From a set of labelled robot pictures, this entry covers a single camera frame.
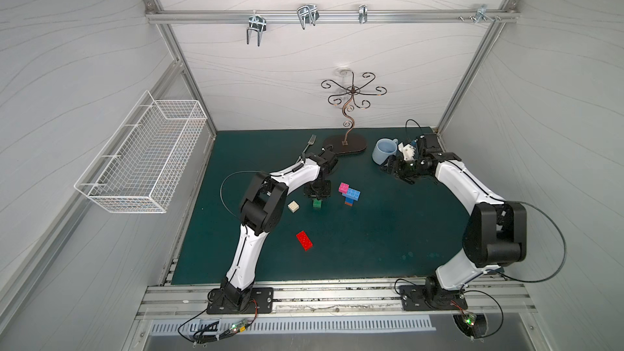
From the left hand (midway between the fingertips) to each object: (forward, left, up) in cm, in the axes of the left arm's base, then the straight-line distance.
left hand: (322, 198), depth 96 cm
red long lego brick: (-17, +6, +1) cm, 18 cm away
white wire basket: (-6, +52, +31) cm, 61 cm away
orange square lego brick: (-2, -10, -1) cm, 11 cm away
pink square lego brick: (0, -8, +8) cm, 11 cm away
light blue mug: (+22, -26, +5) cm, 35 cm away
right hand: (+6, -25, +13) cm, 28 cm away
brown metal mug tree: (+30, -12, 0) cm, 33 cm away
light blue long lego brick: (-1, -11, +6) cm, 13 cm away
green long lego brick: (-3, +2, +1) cm, 4 cm away
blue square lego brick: (-2, -10, +3) cm, 11 cm away
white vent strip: (-43, +35, -4) cm, 55 cm away
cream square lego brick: (-4, +11, +1) cm, 12 cm away
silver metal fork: (+30, +6, 0) cm, 31 cm away
